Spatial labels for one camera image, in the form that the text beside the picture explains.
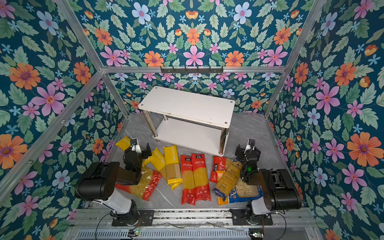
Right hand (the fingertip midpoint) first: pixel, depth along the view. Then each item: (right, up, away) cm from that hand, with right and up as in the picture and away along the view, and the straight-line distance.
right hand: (247, 145), depth 91 cm
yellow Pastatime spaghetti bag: (-46, -12, -3) cm, 48 cm away
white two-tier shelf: (-33, +15, -20) cm, 41 cm away
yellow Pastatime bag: (-56, -10, 0) cm, 57 cm away
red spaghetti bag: (-36, -22, -10) cm, 43 cm away
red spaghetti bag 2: (-28, -23, -11) cm, 38 cm away
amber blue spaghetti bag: (-15, -16, -15) cm, 26 cm away
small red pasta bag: (-18, -10, -4) cm, 21 cm away
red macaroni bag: (-60, -22, -11) cm, 65 cm away
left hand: (-66, +3, -1) cm, 67 cm away
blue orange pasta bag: (-7, -23, -13) cm, 27 cm away
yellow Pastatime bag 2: (-83, 0, +11) cm, 84 cm away
